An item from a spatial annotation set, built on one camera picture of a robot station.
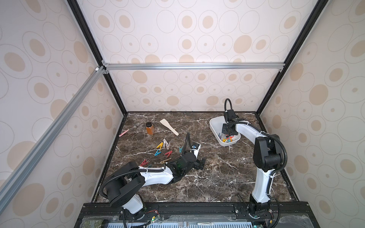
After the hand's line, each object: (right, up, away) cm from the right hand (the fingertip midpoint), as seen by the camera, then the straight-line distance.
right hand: (234, 130), depth 100 cm
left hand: (-23, -14, -18) cm, 32 cm away
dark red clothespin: (-61, -21, -9) cm, 65 cm away
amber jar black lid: (-60, +2, 0) cm, 60 cm away
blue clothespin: (-53, -15, -4) cm, 55 cm away
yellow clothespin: (-52, -10, -1) cm, 53 cm away
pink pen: (-81, -2, +6) cm, 81 cm away
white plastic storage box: (-11, +5, +10) cm, 15 cm away
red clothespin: (-46, -15, -5) cm, 48 cm away
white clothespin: (-47, -10, -1) cm, 48 cm away
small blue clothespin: (-38, -13, -3) cm, 40 cm away
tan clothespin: (-48, -19, -10) cm, 53 cm away
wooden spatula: (-51, +6, +14) cm, 53 cm away
